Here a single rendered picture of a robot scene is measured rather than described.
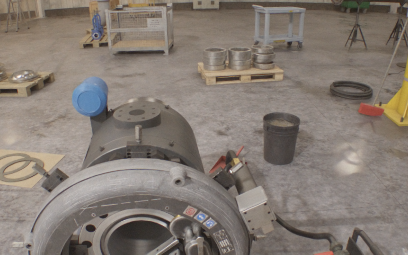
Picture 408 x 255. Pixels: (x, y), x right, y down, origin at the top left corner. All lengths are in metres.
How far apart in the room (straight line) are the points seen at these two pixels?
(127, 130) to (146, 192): 0.53
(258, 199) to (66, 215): 0.59
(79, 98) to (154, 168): 0.75
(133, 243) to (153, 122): 0.51
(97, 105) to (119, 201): 0.74
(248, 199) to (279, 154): 1.77
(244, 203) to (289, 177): 1.69
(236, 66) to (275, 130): 2.56
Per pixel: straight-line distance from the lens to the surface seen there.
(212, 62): 5.17
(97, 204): 1.02
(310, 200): 2.57
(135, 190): 0.98
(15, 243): 1.38
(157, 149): 1.33
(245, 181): 1.24
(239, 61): 5.16
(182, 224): 1.12
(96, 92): 1.63
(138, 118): 1.47
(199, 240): 1.09
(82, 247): 1.30
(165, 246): 1.20
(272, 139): 2.83
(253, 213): 1.13
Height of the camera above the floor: 1.48
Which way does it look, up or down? 24 degrees down
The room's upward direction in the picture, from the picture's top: 1 degrees counter-clockwise
